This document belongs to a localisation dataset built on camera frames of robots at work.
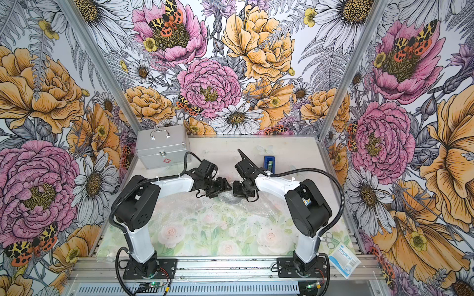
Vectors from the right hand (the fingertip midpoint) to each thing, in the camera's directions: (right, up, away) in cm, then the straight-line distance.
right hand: (236, 198), depth 90 cm
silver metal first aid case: (-38, +25, +7) cm, 46 cm away
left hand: (-5, +1, +3) cm, 6 cm away
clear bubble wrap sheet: (-25, -8, -2) cm, 26 cm away
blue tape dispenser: (+17, +16, +10) cm, 26 cm away
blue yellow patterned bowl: (-3, 0, +1) cm, 4 cm away
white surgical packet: (+45, -22, -13) cm, 51 cm away
